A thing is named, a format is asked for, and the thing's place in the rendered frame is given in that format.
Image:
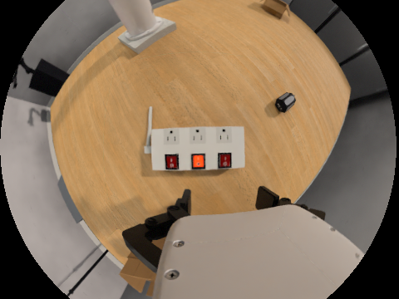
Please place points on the white power strip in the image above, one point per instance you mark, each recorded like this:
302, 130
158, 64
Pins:
195, 148

